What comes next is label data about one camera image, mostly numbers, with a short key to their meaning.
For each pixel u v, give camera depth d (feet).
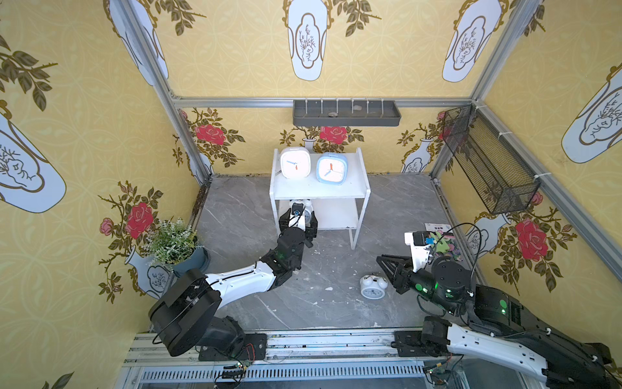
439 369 2.38
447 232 3.36
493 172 2.81
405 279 1.75
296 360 2.38
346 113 3.01
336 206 3.05
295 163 2.35
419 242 1.77
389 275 1.97
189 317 1.38
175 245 2.51
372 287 2.57
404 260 1.88
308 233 2.40
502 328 1.45
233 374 2.35
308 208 2.60
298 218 2.23
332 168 2.30
